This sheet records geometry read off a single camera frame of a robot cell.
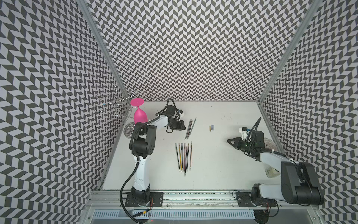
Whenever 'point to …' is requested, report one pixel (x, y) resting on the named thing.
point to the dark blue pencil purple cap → (186, 156)
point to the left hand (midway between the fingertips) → (184, 128)
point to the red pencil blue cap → (187, 129)
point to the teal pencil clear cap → (190, 128)
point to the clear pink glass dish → (269, 143)
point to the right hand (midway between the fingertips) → (227, 143)
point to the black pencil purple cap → (182, 157)
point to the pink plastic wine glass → (140, 115)
